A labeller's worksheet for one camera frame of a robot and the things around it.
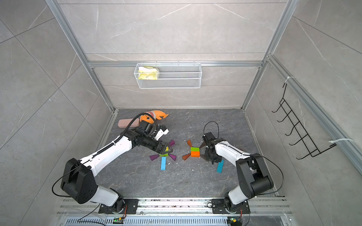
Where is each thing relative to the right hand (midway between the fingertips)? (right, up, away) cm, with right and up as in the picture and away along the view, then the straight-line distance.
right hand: (211, 158), depth 90 cm
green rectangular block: (-31, +1, +3) cm, 31 cm away
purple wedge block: (-26, +9, +8) cm, 29 cm away
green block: (-11, +5, +3) cm, 12 cm away
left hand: (-27, +9, -11) cm, 31 cm away
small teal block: (+4, -4, -4) cm, 7 cm away
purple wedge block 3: (-25, 0, 0) cm, 25 cm away
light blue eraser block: (-31, -3, -2) cm, 31 cm away
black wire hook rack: (+37, +16, -26) cm, 48 cm away
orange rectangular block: (-11, +2, +1) cm, 11 cm away
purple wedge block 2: (-38, +1, 0) cm, 38 cm away
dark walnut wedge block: (-5, +8, +5) cm, 11 cm away
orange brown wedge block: (-14, +8, +7) cm, 18 cm away
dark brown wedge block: (-5, 0, +2) cm, 5 cm away
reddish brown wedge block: (-17, 0, +2) cm, 17 cm away
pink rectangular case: (-67, +22, +18) cm, 73 cm away
